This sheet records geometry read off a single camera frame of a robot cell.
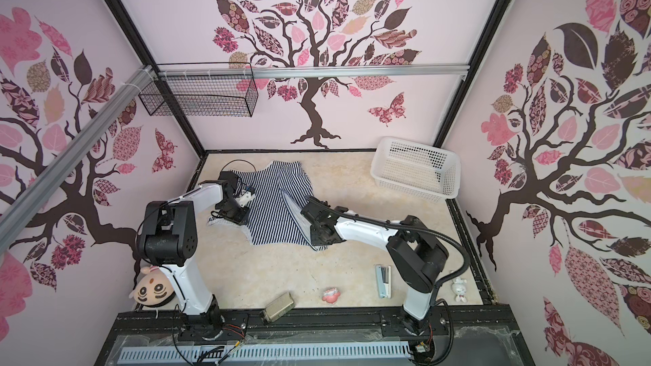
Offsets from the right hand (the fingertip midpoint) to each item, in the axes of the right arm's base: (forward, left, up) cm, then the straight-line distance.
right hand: (318, 236), depth 88 cm
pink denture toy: (-20, -4, 0) cm, 20 cm away
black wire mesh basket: (+47, +43, +31) cm, 71 cm away
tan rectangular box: (-22, +12, -1) cm, 25 cm away
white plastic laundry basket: (+35, -44, -5) cm, 56 cm away
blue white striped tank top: (+10, +20, -4) cm, 22 cm away
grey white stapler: (-15, -22, -2) cm, 26 cm away
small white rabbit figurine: (-18, -45, -1) cm, 48 cm away
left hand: (+8, +31, -4) cm, 32 cm away
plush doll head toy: (-17, +49, +6) cm, 52 cm away
